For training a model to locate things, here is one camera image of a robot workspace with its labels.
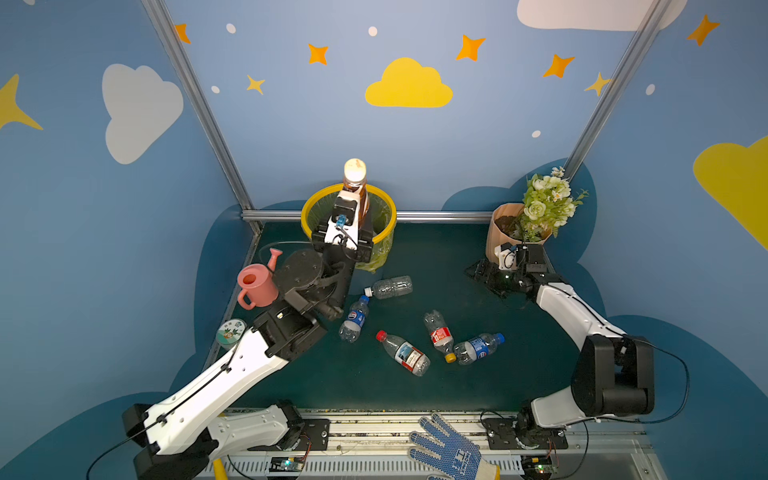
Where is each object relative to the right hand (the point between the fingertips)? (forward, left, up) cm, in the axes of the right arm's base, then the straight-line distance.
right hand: (477, 273), depth 89 cm
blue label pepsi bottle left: (-15, +38, -12) cm, 43 cm away
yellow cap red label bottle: (-17, +11, -9) cm, 22 cm away
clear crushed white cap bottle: (0, +26, -10) cm, 28 cm away
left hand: (-13, +33, +37) cm, 51 cm away
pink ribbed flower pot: (+26, -13, -3) cm, 30 cm away
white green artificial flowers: (+18, -22, +12) cm, 31 cm away
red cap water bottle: (-23, +21, -9) cm, 32 cm away
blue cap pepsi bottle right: (-20, +2, -10) cm, 23 cm away
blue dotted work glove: (-46, +8, -14) cm, 48 cm away
